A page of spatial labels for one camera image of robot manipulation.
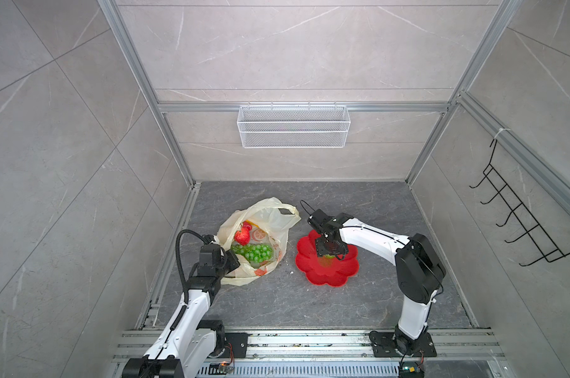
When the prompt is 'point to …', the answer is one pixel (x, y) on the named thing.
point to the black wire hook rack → (542, 240)
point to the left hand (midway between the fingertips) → (233, 249)
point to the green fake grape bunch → (255, 253)
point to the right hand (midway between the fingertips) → (327, 248)
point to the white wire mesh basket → (294, 127)
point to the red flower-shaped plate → (325, 269)
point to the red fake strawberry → (243, 235)
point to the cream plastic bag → (270, 220)
